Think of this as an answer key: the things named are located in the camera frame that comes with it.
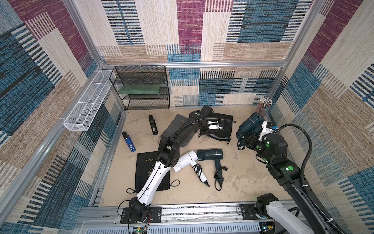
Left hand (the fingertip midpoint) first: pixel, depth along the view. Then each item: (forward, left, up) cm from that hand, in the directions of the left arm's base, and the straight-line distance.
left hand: (209, 128), depth 101 cm
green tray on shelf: (+16, +44, +22) cm, 52 cm away
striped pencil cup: (+10, -36, +12) cm, 39 cm away
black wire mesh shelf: (+29, +37, +23) cm, 53 cm away
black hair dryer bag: (-2, -10, -5) cm, 12 cm away
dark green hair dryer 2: (-19, -1, -1) cm, 19 cm away
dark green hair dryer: (-17, -16, +25) cm, 34 cm away
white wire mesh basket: (+4, +81, +12) cm, 81 cm away
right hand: (-19, -15, +18) cm, 31 cm away
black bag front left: (-39, +25, +9) cm, 47 cm away
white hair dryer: (-21, +13, 0) cm, 25 cm away
